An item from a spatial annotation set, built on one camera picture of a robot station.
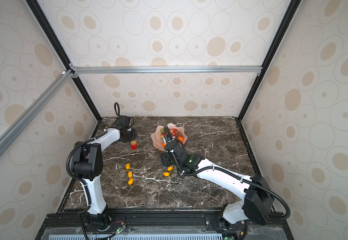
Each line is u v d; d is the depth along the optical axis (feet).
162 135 3.42
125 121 2.68
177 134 3.46
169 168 3.01
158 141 3.39
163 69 2.87
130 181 2.85
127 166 3.02
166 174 2.94
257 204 1.32
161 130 3.50
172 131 3.46
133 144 3.19
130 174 2.93
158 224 2.44
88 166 1.76
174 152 1.84
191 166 1.77
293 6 2.22
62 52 2.72
